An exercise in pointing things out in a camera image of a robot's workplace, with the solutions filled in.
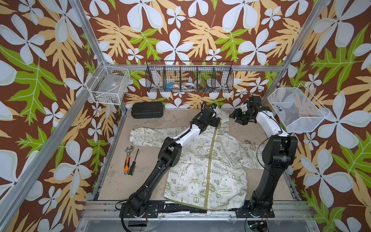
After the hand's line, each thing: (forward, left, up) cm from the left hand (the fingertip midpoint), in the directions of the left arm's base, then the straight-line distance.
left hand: (216, 114), depth 101 cm
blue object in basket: (+10, +33, +16) cm, 38 cm away
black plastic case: (+9, +51, -5) cm, 52 cm away
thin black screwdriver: (-36, +55, -10) cm, 66 cm away
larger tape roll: (+14, +19, +14) cm, 27 cm away
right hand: (-5, -9, +3) cm, 11 cm away
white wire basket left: (+3, +68, +22) cm, 72 cm away
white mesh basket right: (-11, -44, +16) cm, 48 cm away
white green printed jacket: (-40, +6, -10) cm, 41 cm away
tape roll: (+11, +28, +16) cm, 34 cm away
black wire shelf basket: (+17, +21, +19) cm, 33 cm away
